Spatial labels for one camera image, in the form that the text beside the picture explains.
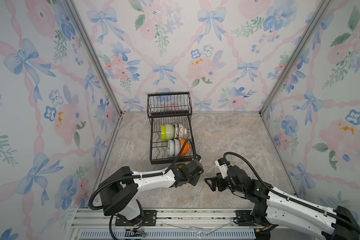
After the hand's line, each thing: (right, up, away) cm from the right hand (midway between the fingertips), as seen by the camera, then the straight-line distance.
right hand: (211, 177), depth 78 cm
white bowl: (-23, +23, +17) cm, 37 cm away
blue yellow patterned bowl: (-19, +24, +17) cm, 35 cm away
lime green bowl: (-27, +22, +17) cm, 39 cm away
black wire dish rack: (-26, +41, +40) cm, 63 cm away
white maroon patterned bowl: (-15, +23, +19) cm, 33 cm away
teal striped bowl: (-22, +15, +11) cm, 28 cm away
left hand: (-7, 0, +6) cm, 9 cm away
